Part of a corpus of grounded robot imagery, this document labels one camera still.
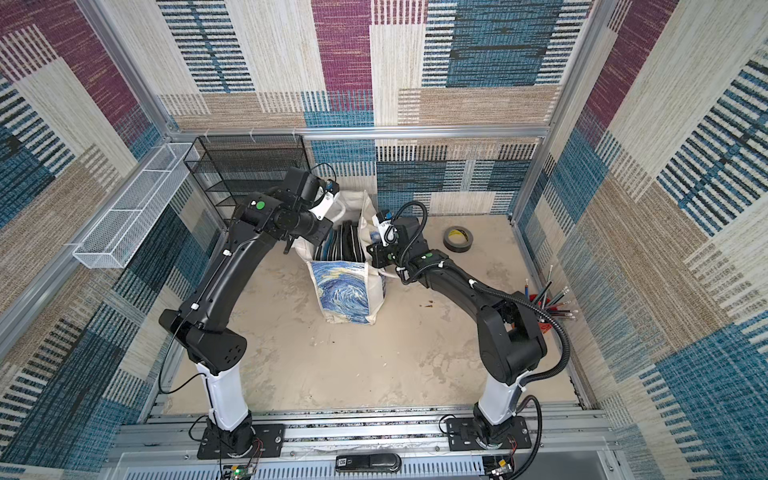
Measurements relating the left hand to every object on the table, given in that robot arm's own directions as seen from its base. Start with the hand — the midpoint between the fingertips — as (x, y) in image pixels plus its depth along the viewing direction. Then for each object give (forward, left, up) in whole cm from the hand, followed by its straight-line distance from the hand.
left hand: (321, 224), depth 78 cm
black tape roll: (+20, -43, -28) cm, 55 cm away
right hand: (+1, -13, -12) cm, 18 cm away
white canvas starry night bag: (-11, -7, -13) cm, 18 cm away
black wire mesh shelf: (+36, +37, -7) cm, 52 cm away
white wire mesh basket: (-6, +47, +3) cm, 48 cm away
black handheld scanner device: (-48, -16, -24) cm, 56 cm away
